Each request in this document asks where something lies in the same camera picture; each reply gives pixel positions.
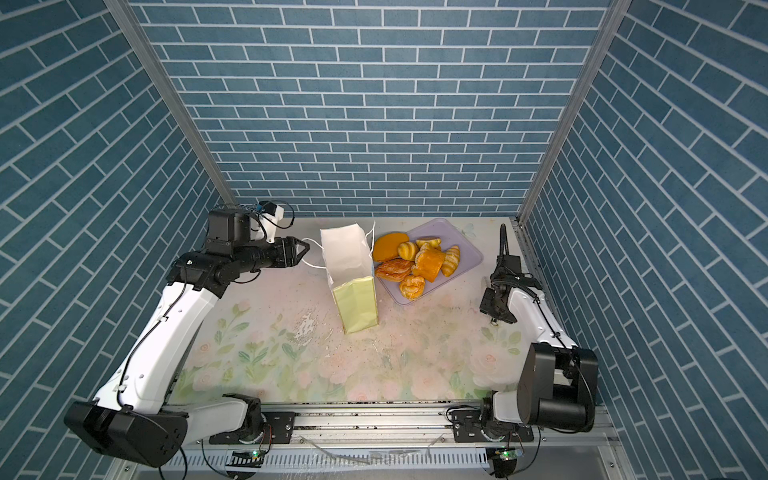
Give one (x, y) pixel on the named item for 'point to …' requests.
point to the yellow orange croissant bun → (431, 241)
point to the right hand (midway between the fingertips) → (492, 305)
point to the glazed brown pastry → (394, 269)
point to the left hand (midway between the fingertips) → (302, 245)
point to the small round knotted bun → (412, 287)
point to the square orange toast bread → (428, 262)
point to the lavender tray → (449, 236)
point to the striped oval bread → (451, 260)
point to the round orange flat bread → (387, 245)
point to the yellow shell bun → (407, 250)
